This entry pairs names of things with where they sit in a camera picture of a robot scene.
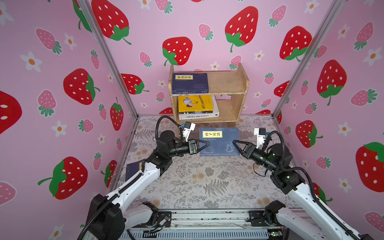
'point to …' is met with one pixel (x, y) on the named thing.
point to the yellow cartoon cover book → (195, 103)
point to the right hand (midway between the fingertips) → (233, 142)
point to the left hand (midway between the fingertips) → (209, 145)
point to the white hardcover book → (215, 112)
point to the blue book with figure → (220, 140)
